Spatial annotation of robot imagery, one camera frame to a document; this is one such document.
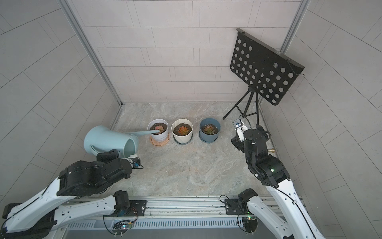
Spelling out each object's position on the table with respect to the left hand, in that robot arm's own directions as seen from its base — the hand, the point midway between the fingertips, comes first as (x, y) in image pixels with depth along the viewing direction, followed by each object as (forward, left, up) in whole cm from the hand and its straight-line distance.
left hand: (117, 152), depth 64 cm
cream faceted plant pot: (+22, -26, -14) cm, 37 cm away
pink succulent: (+23, -12, -15) cm, 30 cm away
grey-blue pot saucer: (+17, -27, -22) cm, 39 cm away
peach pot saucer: (+17, -11, -24) cm, 31 cm away
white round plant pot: (+26, -12, -16) cm, 33 cm away
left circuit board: (-25, -1, -25) cm, 35 cm away
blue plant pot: (+20, -43, -20) cm, 52 cm away
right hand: (+10, -58, +5) cm, 59 cm away
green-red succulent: (+23, -43, -15) cm, 51 cm away
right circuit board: (-24, -61, -24) cm, 69 cm away
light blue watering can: (+5, +8, +3) cm, 10 cm away
